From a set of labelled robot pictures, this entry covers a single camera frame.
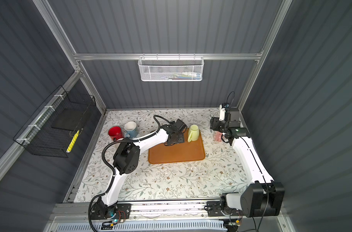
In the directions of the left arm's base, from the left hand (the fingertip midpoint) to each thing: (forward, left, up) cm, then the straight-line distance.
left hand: (182, 142), depth 95 cm
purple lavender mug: (0, +40, +3) cm, 40 cm away
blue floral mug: (+12, +37, +2) cm, 39 cm away
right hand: (+1, -21, +20) cm, 29 cm away
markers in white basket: (+31, -2, +31) cm, 43 cm away
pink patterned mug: (+1, -23, +4) cm, 23 cm away
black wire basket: (-7, +66, +23) cm, 70 cm away
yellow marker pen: (-14, +53, +23) cm, 60 cm away
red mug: (+8, +46, +1) cm, 47 cm away
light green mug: (+5, -8, +4) cm, 10 cm away
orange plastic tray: (-4, -1, -6) cm, 7 cm away
